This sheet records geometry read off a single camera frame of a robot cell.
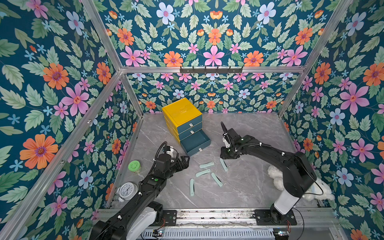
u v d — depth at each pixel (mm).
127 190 796
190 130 941
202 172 887
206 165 924
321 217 756
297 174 459
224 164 927
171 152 764
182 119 885
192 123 897
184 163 749
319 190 736
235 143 690
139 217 570
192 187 840
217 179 862
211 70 929
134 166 880
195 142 975
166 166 636
